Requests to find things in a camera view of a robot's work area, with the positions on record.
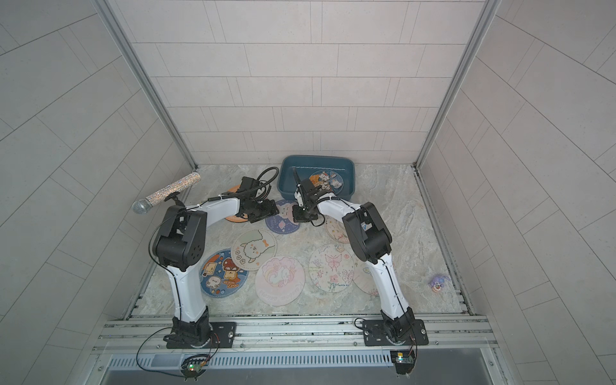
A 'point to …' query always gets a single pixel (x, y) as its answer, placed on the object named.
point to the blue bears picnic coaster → (330, 180)
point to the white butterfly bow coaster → (331, 268)
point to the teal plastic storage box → (305, 165)
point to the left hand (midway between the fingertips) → (277, 210)
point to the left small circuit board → (194, 366)
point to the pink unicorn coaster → (280, 281)
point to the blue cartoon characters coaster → (220, 276)
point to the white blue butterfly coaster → (363, 277)
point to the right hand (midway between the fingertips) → (295, 217)
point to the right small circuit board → (404, 360)
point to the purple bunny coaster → (283, 222)
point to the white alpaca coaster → (252, 247)
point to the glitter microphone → (144, 205)
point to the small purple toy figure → (438, 282)
